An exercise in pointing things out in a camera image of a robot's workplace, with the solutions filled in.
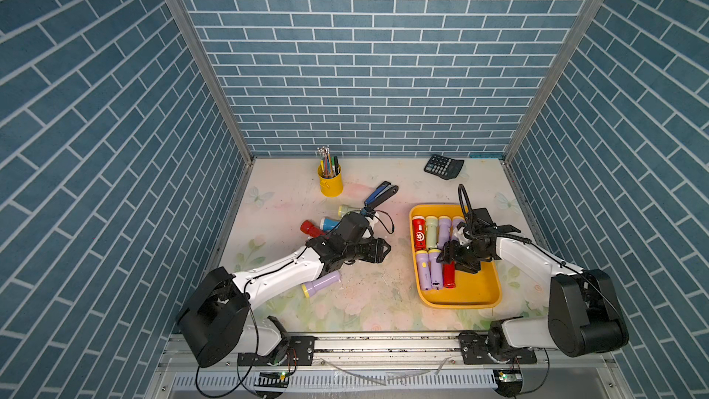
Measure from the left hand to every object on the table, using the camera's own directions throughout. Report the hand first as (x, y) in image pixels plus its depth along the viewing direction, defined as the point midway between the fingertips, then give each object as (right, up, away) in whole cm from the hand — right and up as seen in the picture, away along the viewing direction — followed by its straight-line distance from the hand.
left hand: (391, 251), depth 80 cm
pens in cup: (-22, +27, +22) cm, 41 cm away
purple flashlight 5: (-25, -11, +1) cm, 27 cm away
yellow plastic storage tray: (+25, -13, +3) cm, 28 cm away
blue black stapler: (-1, +17, +27) cm, 32 cm away
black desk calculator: (+25, +26, +35) cm, 51 cm away
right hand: (+19, -5, +7) cm, 21 cm away
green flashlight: (+15, +3, +14) cm, 21 cm away
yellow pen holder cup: (-21, +19, +22) cm, 36 cm away
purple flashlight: (+19, +4, +13) cm, 24 cm away
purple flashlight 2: (+23, +7, +13) cm, 27 cm away
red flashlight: (+18, -9, +4) cm, 21 cm away
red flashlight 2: (-27, +4, +14) cm, 31 cm away
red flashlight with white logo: (+11, +3, +13) cm, 17 cm away
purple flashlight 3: (+11, -7, +5) cm, 14 cm away
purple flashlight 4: (+14, -8, +6) cm, 17 cm away
